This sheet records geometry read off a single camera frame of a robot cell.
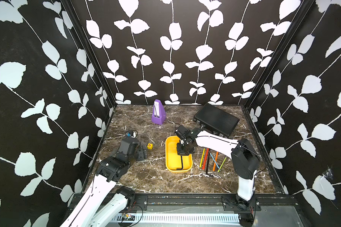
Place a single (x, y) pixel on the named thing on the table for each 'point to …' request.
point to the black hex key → (182, 164)
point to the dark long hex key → (206, 173)
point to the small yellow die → (149, 146)
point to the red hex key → (205, 159)
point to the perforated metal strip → (180, 218)
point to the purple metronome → (158, 115)
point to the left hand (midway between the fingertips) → (141, 147)
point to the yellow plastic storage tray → (173, 160)
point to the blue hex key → (215, 162)
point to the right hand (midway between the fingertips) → (177, 152)
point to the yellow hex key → (202, 158)
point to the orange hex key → (215, 160)
